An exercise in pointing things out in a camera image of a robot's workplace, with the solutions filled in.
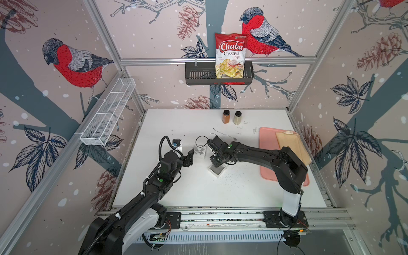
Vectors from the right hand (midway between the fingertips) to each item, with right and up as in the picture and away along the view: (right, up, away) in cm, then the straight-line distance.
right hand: (214, 159), depth 91 cm
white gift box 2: (+1, -6, -3) cm, 7 cm away
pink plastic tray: (+37, +11, +13) cm, 40 cm away
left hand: (-13, +9, -9) cm, 18 cm away
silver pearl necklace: (+2, +16, +19) cm, 25 cm away
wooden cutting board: (+51, +10, +10) cm, 53 cm away
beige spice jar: (+16, +24, +16) cm, 34 cm away
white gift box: (-9, +3, +4) cm, 10 cm away
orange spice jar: (+9, +26, +17) cm, 32 cm away
